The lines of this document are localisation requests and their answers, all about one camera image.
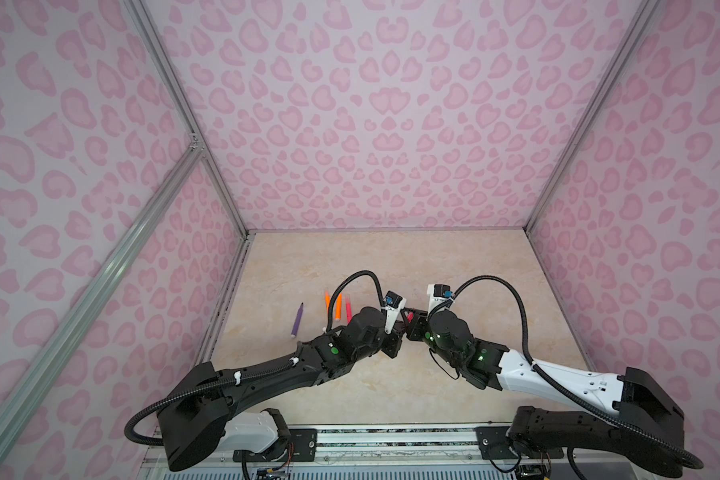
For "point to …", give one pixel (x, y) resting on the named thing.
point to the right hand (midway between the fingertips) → (401, 310)
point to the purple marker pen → (297, 320)
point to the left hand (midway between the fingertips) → (409, 322)
